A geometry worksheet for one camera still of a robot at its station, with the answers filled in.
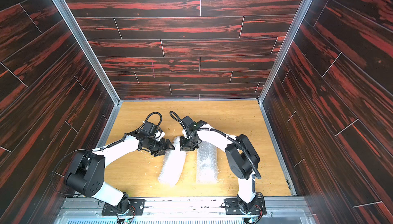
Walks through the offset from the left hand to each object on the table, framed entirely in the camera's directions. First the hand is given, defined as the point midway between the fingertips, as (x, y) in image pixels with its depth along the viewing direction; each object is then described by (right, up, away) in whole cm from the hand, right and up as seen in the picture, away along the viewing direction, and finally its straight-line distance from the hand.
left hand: (172, 150), depth 87 cm
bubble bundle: (+19, -7, -10) cm, 23 cm away
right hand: (+7, +1, +2) cm, 8 cm away
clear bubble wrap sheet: (+2, -6, -6) cm, 9 cm away
